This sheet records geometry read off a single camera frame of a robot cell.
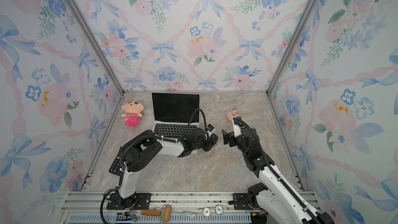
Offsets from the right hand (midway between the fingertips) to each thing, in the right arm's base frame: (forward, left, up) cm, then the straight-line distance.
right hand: (232, 127), depth 80 cm
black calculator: (-15, +62, -16) cm, 66 cm away
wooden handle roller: (-35, +32, -16) cm, 50 cm away
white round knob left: (-35, +13, -18) cm, 41 cm away
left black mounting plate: (-31, +45, -16) cm, 57 cm away
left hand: (+2, +8, -15) cm, 17 cm away
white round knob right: (-34, +8, -17) cm, 39 cm away
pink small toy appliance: (+18, -4, -13) cm, 22 cm away
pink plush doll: (+19, +60, -9) cm, 64 cm away
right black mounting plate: (-31, -3, -17) cm, 35 cm away
